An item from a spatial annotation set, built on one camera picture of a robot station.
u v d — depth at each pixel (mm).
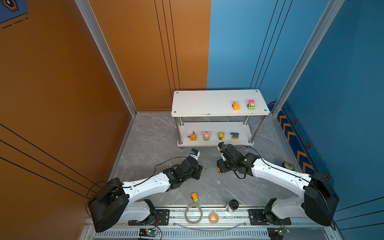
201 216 738
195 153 739
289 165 801
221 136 937
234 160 628
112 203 418
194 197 771
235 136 916
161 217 735
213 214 764
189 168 623
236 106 733
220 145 755
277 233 701
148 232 708
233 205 686
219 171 752
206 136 917
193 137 913
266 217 656
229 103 773
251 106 725
